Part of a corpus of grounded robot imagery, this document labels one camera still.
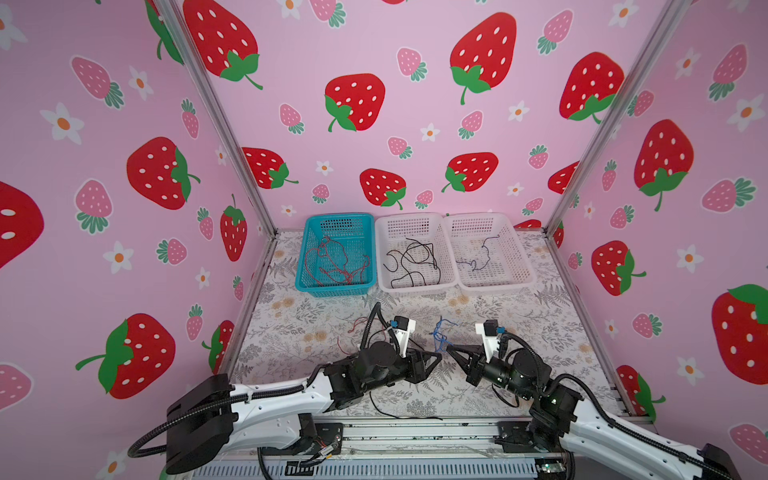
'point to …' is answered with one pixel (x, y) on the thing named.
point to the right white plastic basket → (508, 267)
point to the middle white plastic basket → (393, 232)
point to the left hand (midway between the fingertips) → (440, 359)
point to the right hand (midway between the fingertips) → (447, 349)
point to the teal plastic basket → (356, 234)
